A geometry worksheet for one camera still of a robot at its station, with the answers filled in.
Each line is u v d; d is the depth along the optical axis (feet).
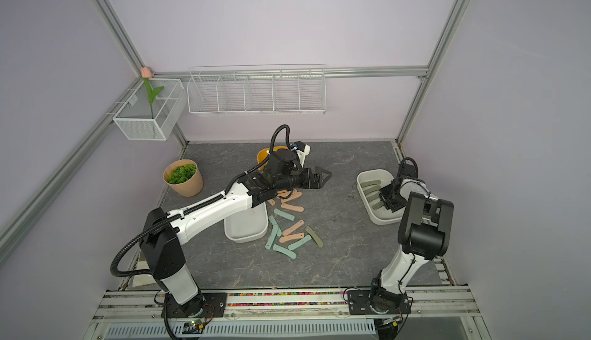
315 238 2.86
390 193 2.89
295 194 3.26
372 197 3.25
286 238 2.86
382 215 3.07
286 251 2.78
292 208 3.16
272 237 2.85
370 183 3.39
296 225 3.00
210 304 2.41
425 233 1.68
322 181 2.25
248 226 2.89
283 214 3.08
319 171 2.20
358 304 2.39
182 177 3.04
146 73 2.93
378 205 3.14
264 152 3.56
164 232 1.58
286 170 2.01
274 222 3.00
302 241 2.85
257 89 3.19
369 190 3.32
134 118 2.55
